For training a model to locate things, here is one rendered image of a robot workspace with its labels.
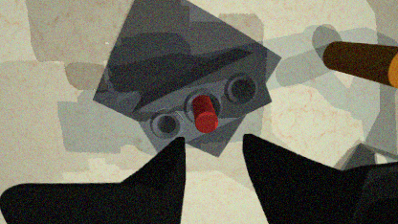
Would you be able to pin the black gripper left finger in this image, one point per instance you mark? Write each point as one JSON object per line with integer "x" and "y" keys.
{"x": 152, "y": 195}

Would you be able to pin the brown cylinder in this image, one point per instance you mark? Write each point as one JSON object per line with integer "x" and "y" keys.
{"x": 370, "y": 61}

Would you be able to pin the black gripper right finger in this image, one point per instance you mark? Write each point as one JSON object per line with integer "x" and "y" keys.
{"x": 293, "y": 189}

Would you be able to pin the red peg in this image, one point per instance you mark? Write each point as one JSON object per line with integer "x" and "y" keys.
{"x": 204, "y": 115}

